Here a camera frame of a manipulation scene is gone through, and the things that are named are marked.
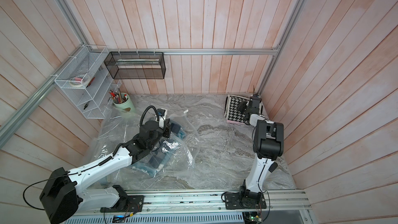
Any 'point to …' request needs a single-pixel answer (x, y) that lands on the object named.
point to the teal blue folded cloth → (153, 164)
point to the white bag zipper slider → (186, 111)
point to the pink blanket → (236, 122)
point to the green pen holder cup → (127, 106)
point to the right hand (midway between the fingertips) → (241, 103)
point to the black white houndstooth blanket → (231, 111)
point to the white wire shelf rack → (94, 100)
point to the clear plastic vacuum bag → (170, 156)
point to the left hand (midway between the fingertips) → (169, 121)
